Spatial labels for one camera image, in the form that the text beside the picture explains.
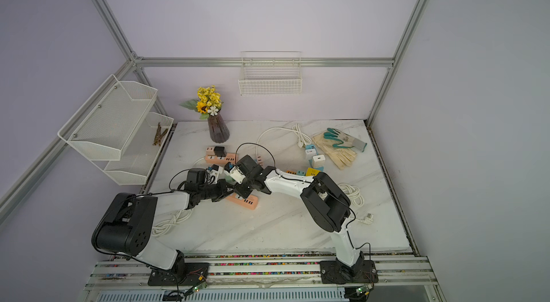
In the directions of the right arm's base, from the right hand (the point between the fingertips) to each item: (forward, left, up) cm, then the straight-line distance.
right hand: (241, 187), depth 91 cm
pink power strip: (+17, +16, -1) cm, 23 cm away
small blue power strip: (+23, -33, -2) cm, 41 cm away
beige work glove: (+17, -48, -3) cm, 51 cm away
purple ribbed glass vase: (+31, +14, +5) cm, 34 cm away
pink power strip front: (-6, -5, -1) cm, 8 cm away
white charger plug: (+11, -35, +3) cm, 36 cm away
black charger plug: (+19, +12, +2) cm, 22 cm away
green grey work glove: (+28, -53, -3) cm, 59 cm away
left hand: (-2, +2, -2) cm, 3 cm away
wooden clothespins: (+22, +39, +11) cm, 46 cm away
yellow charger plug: (+4, -31, +4) cm, 32 cm away
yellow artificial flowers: (+30, +14, +23) cm, 40 cm away
